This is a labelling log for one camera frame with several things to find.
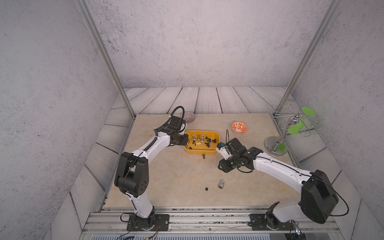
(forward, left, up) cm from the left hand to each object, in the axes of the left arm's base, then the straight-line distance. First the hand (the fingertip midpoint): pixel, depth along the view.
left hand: (187, 140), depth 92 cm
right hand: (-16, -19, -2) cm, 25 cm away
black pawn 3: (+7, -18, -11) cm, 22 cm away
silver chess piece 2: (+7, -10, -10) cm, 16 cm away
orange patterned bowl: (+18, -37, -9) cm, 42 cm away
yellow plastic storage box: (+2, -13, -11) cm, 18 cm away
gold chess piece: (+9, -7, -10) cm, 15 cm away
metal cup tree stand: (+1, -59, -9) cm, 60 cm away
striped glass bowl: (+29, -1, -8) cm, 30 cm away
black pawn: (-25, -11, -12) cm, 30 cm away
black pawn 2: (+1, -2, -10) cm, 10 cm away
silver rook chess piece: (-22, -19, -11) cm, 31 cm away
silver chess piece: (+9, -4, -10) cm, 14 cm away
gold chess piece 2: (+4, +1, -10) cm, 11 cm away
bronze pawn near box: (-3, -10, -12) cm, 16 cm away
